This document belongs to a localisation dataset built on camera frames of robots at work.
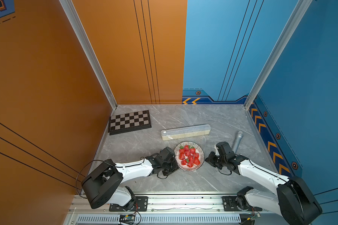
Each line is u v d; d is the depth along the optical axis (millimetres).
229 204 725
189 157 855
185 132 965
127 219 718
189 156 868
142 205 735
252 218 696
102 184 430
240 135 970
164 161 671
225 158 669
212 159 773
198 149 914
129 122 1048
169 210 726
